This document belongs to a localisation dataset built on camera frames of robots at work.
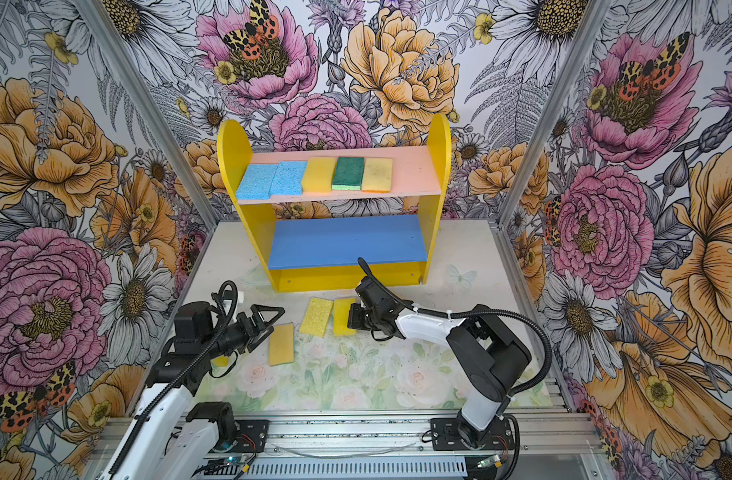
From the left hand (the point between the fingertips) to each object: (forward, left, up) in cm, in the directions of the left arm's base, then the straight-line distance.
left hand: (279, 328), depth 76 cm
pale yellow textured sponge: (+11, -6, -15) cm, 19 cm away
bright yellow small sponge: (+12, -14, -13) cm, 22 cm away
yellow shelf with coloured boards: (+30, -5, -1) cm, 30 cm away
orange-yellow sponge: (+1, +3, -14) cm, 15 cm away
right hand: (+6, -17, -12) cm, 21 cm away
